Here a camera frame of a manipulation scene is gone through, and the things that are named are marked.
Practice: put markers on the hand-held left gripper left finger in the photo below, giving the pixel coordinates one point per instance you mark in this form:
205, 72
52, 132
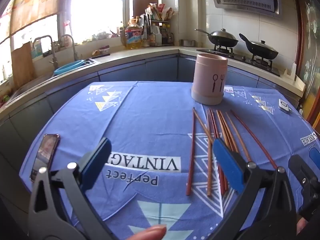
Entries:
97, 160

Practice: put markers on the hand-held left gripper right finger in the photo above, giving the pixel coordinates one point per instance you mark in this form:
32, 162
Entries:
228, 165

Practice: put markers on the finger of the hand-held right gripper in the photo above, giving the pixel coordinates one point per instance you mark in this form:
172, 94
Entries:
300, 167
315, 156

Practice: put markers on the bunch of wooden chopsticks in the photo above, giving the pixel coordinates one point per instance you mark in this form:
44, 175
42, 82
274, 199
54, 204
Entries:
189, 177

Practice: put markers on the pink utensil holder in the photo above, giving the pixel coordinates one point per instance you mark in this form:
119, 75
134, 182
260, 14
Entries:
205, 80

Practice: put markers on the person's right hand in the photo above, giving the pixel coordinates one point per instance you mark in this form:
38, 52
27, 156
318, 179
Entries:
302, 226

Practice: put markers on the smartphone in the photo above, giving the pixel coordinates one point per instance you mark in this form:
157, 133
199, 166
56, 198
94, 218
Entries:
45, 152

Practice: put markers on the small white device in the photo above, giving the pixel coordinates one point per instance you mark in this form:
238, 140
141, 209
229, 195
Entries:
283, 105

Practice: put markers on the blue printed tablecloth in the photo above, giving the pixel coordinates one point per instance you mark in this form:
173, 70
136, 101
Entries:
150, 120

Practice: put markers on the white plastic stand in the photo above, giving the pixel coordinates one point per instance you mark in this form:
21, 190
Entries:
290, 72

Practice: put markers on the blue plastic basin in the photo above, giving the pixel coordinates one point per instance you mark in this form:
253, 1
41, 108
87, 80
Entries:
67, 67

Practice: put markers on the steel sink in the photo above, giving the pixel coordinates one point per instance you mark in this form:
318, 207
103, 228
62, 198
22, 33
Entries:
92, 62

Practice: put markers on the black kitchen knife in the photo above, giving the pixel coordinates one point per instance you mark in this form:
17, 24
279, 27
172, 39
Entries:
102, 54

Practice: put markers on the black gas stove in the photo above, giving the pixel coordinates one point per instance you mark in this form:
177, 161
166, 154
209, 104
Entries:
240, 57

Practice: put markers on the small patterned bowl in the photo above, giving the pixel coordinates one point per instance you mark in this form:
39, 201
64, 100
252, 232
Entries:
104, 49

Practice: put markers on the glass door with fish print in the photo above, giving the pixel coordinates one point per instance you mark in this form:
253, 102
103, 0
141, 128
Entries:
310, 42

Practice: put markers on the white kitchen countertop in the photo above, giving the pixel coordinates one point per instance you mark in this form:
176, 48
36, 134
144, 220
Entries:
140, 52

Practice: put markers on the black wok with lid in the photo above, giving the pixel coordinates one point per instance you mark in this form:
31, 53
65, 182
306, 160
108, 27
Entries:
262, 50

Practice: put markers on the wooden cutting board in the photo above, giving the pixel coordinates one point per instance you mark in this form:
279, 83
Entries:
22, 65

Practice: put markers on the pile of small kitchen items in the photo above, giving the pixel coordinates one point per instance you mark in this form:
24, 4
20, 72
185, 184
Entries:
102, 35

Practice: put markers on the steel wok with lid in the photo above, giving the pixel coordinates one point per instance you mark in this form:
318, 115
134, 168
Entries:
222, 38

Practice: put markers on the yellow cooking oil bottle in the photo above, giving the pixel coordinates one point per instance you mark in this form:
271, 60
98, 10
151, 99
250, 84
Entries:
132, 37

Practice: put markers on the small steel bowl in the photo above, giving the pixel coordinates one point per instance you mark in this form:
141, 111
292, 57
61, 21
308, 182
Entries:
186, 43

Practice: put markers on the white plastic jug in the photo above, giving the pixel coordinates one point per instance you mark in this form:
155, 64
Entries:
155, 36

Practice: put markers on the kitchen window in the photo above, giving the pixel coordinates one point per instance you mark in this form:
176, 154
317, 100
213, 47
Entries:
95, 5

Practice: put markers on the pile of seasoning packets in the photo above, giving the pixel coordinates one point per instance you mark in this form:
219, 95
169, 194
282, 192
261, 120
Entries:
160, 11

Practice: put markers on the printed window blind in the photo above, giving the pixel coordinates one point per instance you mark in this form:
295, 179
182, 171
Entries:
32, 2

